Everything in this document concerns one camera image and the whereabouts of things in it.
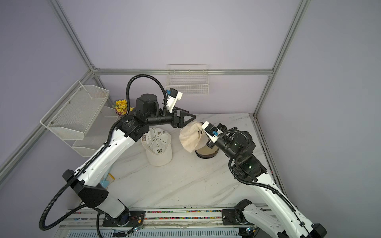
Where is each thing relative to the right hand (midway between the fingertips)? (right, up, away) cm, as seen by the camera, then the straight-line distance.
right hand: (204, 124), depth 62 cm
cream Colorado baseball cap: (-6, -5, +8) cm, 11 cm away
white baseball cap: (-31, -12, +42) cm, 53 cm away
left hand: (-6, +3, +1) cm, 7 cm away
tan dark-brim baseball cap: (+1, -15, +22) cm, 26 cm away
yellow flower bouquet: (-50, +11, +28) cm, 59 cm away
